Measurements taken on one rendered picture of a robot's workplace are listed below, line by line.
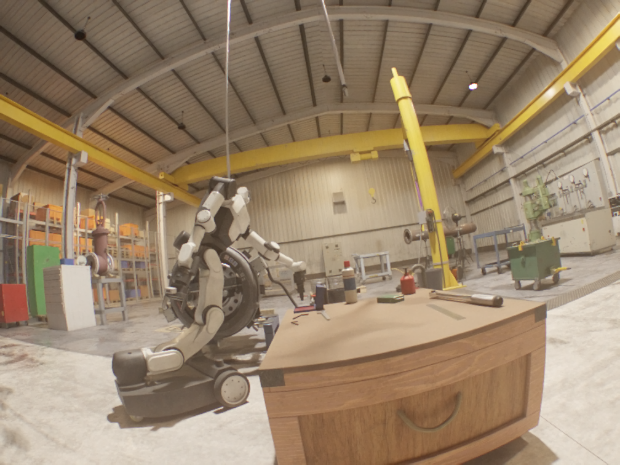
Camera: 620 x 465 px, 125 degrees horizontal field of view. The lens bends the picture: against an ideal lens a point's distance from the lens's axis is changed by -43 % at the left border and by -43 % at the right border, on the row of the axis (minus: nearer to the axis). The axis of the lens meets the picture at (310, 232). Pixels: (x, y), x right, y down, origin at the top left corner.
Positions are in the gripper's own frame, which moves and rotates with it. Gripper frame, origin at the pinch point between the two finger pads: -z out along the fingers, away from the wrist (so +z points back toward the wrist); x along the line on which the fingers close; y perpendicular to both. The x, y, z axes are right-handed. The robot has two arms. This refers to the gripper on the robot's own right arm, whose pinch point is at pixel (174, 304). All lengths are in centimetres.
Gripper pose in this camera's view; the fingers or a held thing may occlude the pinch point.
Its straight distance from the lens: 142.1
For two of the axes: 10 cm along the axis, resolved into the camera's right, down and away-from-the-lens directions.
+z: 1.0, -8.2, 5.6
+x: 9.9, 0.7, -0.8
